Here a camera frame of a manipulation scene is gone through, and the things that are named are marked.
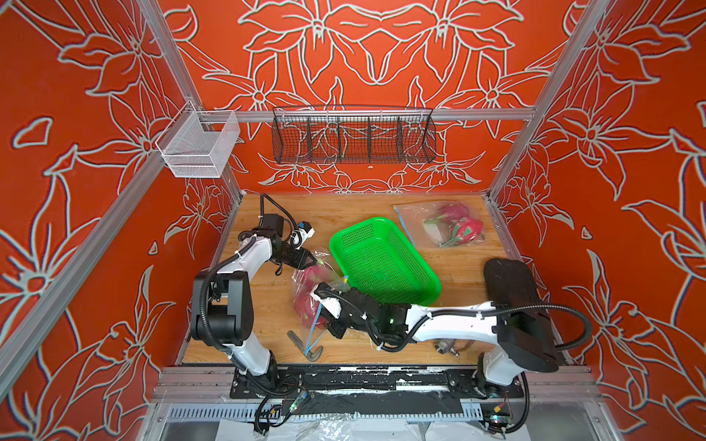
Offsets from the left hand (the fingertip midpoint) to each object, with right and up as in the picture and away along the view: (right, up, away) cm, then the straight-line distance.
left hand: (307, 258), depth 92 cm
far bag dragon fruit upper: (+54, +16, +13) cm, 58 cm away
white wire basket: (-39, +40, +1) cm, 55 cm away
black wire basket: (+16, +44, +6) cm, 47 cm away
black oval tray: (+67, -8, -4) cm, 68 cm away
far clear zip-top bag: (+52, +12, +15) cm, 55 cm away
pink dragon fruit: (+3, -10, -20) cm, 23 cm away
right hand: (+5, -10, -18) cm, 21 cm away
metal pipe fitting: (+42, -23, -16) cm, 50 cm away
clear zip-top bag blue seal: (+4, -17, -22) cm, 28 cm away
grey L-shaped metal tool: (+4, -27, -14) cm, 31 cm away
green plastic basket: (+24, -2, +6) cm, 25 cm away
